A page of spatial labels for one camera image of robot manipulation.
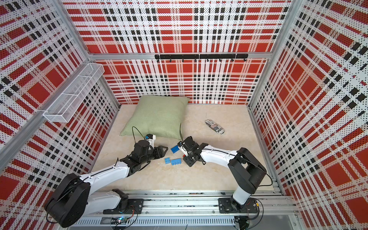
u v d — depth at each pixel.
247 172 0.45
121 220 0.69
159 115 0.95
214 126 1.04
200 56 0.88
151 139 0.80
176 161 0.88
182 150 0.81
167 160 0.89
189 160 0.78
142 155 0.68
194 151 0.66
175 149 0.94
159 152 0.77
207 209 0.74
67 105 0.91
